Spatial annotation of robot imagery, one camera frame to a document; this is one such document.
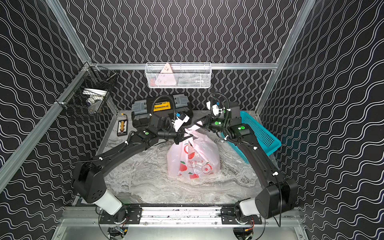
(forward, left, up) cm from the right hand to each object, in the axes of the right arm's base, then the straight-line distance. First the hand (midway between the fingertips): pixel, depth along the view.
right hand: (194, 121), depth 71 cm
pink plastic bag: (-7, -1, -22) cm, 23 cm away
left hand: (-1, +2, -6) cm, 7 cm away
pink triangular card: (+34, +18, +3) cm, 38 cm away
